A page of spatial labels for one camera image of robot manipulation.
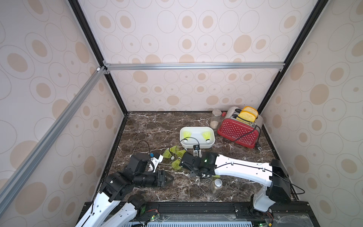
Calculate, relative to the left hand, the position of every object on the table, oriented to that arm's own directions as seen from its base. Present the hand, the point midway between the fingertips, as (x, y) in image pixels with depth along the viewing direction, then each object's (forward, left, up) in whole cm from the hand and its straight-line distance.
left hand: (172, 181), depth 63 cm
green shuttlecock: (+38, -21, -17) cm, 46 cm away
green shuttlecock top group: (+27, +1, -19) cm, 33 cm away
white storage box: (+39, -14, -22) cm, 47 cm away
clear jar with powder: (+51, -29, -18) cm, 61 cm away
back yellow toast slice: (+45, -48, +1) cm, 66 cm away
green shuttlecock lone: (+38, -7, -17) cm, 43 cm away
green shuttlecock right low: (+9, -24, -19) cm, 32 cm away
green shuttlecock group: (+22, +6, -17) cm, 29 cm away
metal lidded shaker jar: (+1, -22, -12) cm, 25 cm away
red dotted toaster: (+33, -44, -8) cm, 55 cm away
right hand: (+7, -10, -11) cm, 16 cm away
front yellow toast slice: (+40, -44, +1) cm, 60 cm away
